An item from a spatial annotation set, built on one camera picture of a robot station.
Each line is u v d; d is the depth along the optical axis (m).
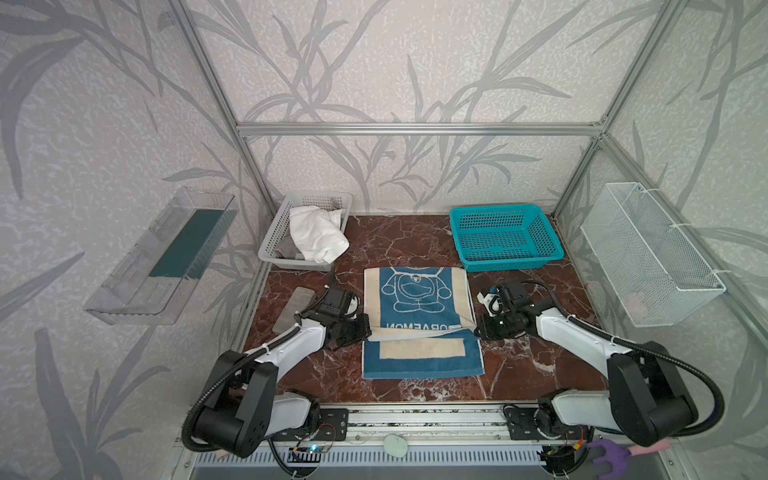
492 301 0.80
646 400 0.42
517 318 0.67
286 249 1.05
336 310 0.70
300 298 0.94
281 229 1.08
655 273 0.62
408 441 0.72
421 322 0.91
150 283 0.64
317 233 1.01
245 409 0.41
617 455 0.70
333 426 0.72
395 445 0.69
